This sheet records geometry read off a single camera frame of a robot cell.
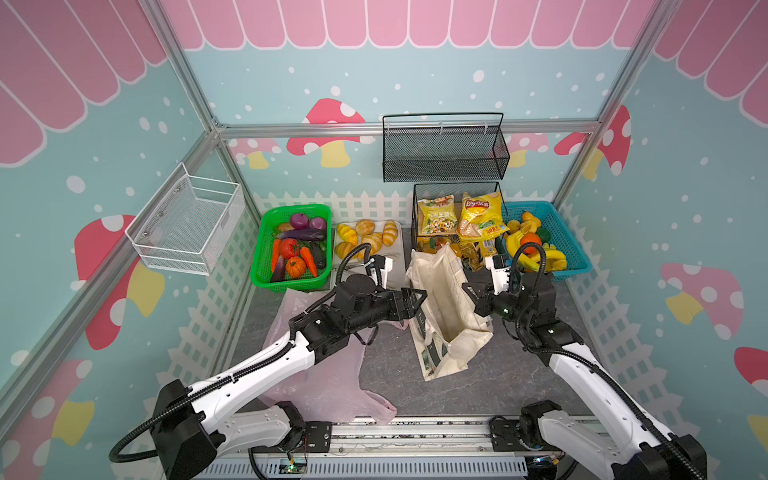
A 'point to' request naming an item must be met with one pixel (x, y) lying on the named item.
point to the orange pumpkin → (296, 267)
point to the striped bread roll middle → (375, 240)
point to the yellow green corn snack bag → (437, 215)
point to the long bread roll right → (390, 233)
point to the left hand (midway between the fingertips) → (416, 301)
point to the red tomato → (288, 248)
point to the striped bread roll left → (347, 234)
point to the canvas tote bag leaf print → (447, 323)
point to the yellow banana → (513, 242)
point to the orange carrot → (309, 259)
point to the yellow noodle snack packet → (474, 252)
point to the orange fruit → (530, 237)
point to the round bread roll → (365, 227)
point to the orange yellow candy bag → (430, 244)
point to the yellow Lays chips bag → (481, 216)
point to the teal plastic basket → (559, 230)
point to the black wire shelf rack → (432, 190)
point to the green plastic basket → (261, 258)
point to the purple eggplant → (305, 234)
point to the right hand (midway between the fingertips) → (463, 284)
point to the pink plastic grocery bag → (334, 384)
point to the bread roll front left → (343, 249)
